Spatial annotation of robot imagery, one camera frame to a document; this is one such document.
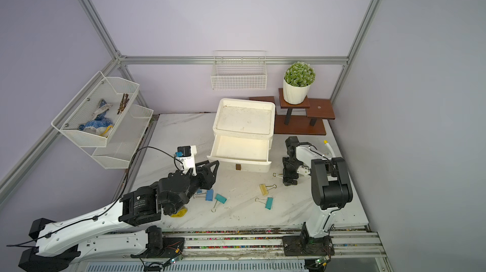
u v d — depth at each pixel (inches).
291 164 30.6
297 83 33.1
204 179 21.1
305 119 43.4
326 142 33.1
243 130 32.3
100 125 28.2
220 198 33.9
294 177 33.0
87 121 27.8
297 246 28.8
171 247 28.7
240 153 33.1
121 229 17.1
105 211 16.9
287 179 33.0
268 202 33.7
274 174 37.4
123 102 32.2
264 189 35.0
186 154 20.6
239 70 38.4
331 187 19.7
